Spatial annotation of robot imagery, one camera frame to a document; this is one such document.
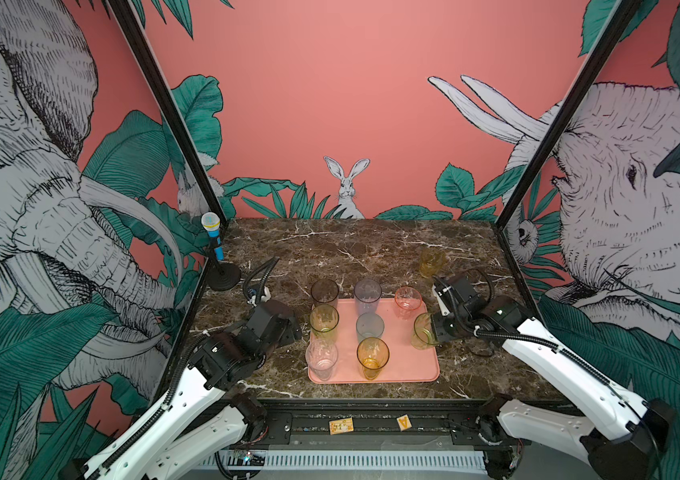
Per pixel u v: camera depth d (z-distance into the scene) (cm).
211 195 111
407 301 97
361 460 70
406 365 84
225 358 46
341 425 74
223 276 102
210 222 86
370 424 75
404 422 75
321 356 82
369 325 89
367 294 102
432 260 107
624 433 39
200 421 45
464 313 56
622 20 70
